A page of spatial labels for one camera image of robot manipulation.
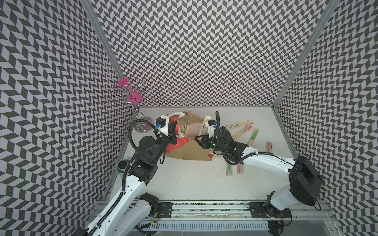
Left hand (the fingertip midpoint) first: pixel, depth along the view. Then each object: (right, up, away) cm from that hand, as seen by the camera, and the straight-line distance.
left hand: (175, 122), depth 68 cm
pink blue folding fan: (+57, -17, +26) cm, 65 cm away
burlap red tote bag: (+3, -3, +26) cm, 26 cm away
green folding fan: (+49, -10, +31) cm, 58 cm away
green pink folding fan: (+29, -28, +18) cm, 45 cm away
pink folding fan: (+42, -7, +34) cm, 55 cm away
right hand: (+10, -10, +11) cm, 18 cm away
